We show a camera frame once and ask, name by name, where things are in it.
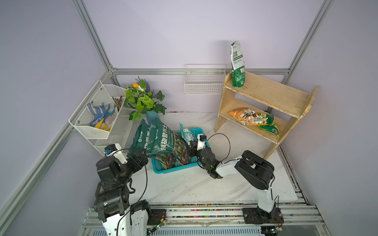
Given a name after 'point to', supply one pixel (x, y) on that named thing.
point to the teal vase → (151, 115)
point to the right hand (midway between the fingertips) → (190, 142)
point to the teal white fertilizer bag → (187, 134)
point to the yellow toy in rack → (99, 124)
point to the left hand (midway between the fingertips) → (137, 154)
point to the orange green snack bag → (249, 117)
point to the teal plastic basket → (194, 161)
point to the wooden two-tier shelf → (266, 109)
